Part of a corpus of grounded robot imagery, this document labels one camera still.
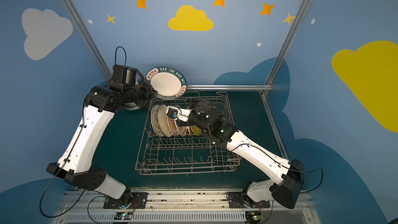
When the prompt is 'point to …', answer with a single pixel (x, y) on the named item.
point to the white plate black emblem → (154, 121)
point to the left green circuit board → (123, 215)
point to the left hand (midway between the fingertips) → (160, 89)
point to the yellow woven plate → (196, 130)
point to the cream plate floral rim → (164, 121)
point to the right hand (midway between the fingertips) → (182, 100)
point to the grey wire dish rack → (187, 154)
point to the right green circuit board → (253, 216)
